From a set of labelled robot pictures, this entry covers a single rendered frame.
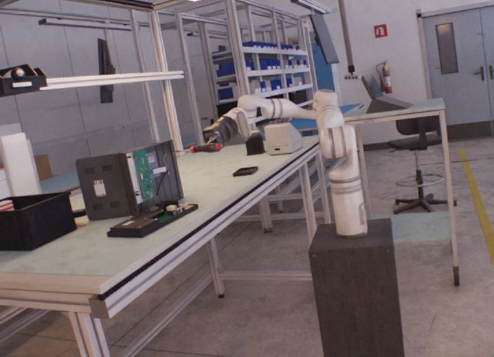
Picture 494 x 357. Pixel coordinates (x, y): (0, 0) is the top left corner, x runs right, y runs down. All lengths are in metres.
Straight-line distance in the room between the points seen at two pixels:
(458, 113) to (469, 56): 0.92
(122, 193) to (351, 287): 0.76
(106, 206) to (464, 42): 6.90
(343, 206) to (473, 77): 6.61
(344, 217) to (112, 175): 0.73
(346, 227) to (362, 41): 6.58
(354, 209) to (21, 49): 5.86
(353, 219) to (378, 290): 0.22
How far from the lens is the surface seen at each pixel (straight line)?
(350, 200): 1.34
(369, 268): 1.33
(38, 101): 6.73
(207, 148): 1.32
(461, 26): 7.84
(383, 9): 7.82
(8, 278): 1.20
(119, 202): 1.50
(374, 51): 7.79
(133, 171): 1.44
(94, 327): 1.12
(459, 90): 7.83
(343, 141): 1.31
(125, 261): 1.06
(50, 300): 1.16
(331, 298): 1.38
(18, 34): 6.78
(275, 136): 2.17
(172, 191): 1.57
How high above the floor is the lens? 1.32
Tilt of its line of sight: 9 degrees down
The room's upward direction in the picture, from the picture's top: 10 degrees counter-clockwise
